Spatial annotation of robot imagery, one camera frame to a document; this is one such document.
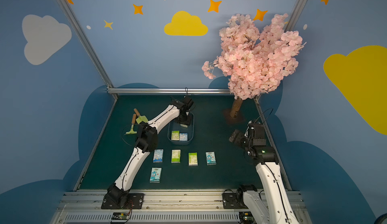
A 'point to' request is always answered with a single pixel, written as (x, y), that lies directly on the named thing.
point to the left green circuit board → (120, 216)
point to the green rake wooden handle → (133, 121)
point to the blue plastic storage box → (173, 126)
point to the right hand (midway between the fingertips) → (240, 135)
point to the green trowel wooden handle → (140, 118)
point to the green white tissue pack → (176, 156)
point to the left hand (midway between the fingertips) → (186, 120)
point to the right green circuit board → (246, 217)
